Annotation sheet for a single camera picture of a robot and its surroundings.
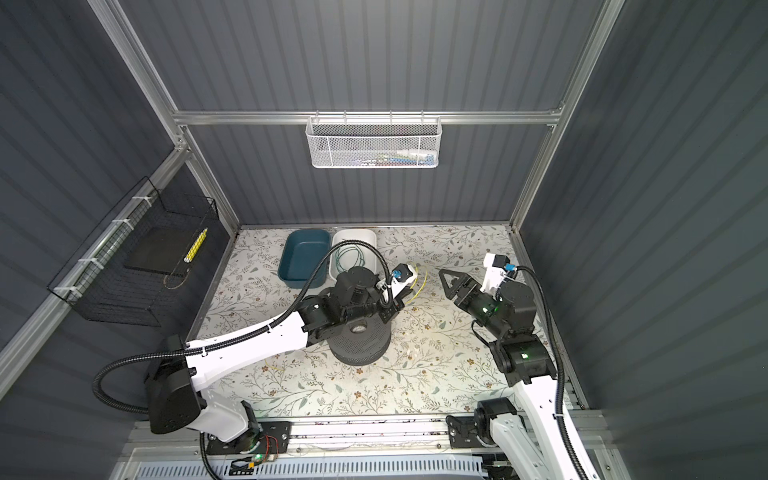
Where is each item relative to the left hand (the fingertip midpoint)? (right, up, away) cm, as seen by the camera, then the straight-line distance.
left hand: (410, 287), depth 72 cm
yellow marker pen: (-56, +11, +6) cm, 58 cm away
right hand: (+9, +2, -4) cm, 10 cm away
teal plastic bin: (-39, +9, +40) cm, 57 cm away
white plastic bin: (-20, +8, +41) cm, 46 cm away
